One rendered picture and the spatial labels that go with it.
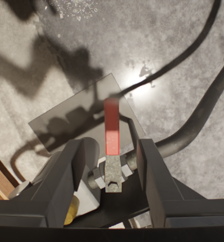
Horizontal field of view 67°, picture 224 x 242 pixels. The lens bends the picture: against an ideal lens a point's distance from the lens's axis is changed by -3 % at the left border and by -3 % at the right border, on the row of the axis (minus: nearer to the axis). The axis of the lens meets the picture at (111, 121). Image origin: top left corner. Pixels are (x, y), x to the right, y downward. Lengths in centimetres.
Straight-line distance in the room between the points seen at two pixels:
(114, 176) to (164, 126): 52
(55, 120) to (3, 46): 36
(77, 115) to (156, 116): 33
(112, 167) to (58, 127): 53
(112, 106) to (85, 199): 18
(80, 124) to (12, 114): 30
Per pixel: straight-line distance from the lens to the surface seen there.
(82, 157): 16
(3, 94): 85
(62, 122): 76
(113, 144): 24
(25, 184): 39
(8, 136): 90
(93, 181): 33
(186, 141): 30
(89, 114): 73
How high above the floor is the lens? 71
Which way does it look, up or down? 73 degrees down
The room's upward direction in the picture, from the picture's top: 177 degrees counter-clockwise
